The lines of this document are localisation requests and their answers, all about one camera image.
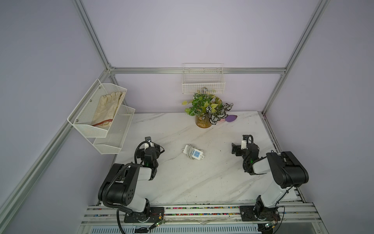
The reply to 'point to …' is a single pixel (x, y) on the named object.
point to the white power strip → (197, 154)
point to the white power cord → (189, 150)
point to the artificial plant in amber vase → (208, 108)
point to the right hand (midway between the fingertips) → (240, 145)
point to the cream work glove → (108, 104)
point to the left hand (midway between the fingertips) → (146, 147)
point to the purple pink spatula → (230, 118)
